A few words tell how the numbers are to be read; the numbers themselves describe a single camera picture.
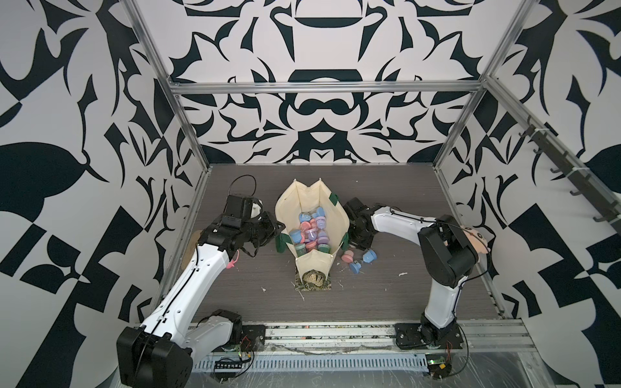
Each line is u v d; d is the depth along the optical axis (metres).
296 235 0.85
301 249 0.82
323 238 0.89
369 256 0.89
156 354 0.37
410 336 0.74
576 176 0.58
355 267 0.85
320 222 0.93
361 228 0.73
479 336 0.76
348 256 0.88
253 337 0.74
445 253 0.50
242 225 0.58
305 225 0.96
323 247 0.85
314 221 0.96
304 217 0.97
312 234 0.89
